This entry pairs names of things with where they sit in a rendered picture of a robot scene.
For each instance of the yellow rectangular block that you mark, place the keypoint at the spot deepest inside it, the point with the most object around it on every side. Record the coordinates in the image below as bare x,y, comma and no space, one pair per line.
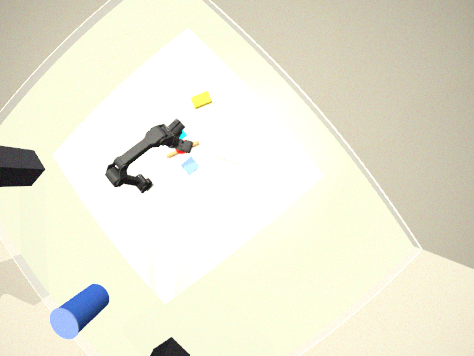
201,100

